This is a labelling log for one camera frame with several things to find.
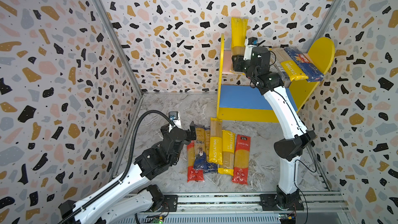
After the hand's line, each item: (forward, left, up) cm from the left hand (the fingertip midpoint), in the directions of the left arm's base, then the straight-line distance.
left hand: (184, 121), depth 68 cm
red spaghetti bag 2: (-15, -3, -27) cm, 31 cm away
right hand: (+26, -22, +18) cm, 39 cm away
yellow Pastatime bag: (+4, -23, -28) cm, 36 cm away
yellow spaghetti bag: (+3, -15, -26) cm, 30 cm away
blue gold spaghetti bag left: (-8, -6, -26) cm, 28 cm away
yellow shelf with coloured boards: (+25, -30, -15) cm, 42 cm away
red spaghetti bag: (-5, -30, -28) cm, 42 cm away
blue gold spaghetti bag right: (-11, -11, -28) cm, 32 cm away
